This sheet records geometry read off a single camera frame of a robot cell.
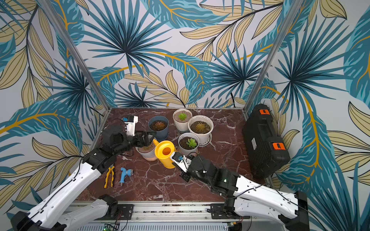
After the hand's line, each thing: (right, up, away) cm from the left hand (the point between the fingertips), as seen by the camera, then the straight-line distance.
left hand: (150, 134), depth 71 cm
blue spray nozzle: (-19, -24, +14) cm, 33 cm away
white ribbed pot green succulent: (+14, +9, +29) cm, 34 cm away
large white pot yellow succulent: (+29, +3, +24) cm, 38 cm away
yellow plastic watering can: (+8, -7, -6) cm, 12 cm away
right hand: (+13, -12, -4) cm, 18 cm away
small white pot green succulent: (+19, -7, +17) cm, 26 cm away
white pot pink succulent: (-4, -11, +11) cm, 16 cm away
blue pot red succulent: (+1, +4, +26) cm, 26 cm away
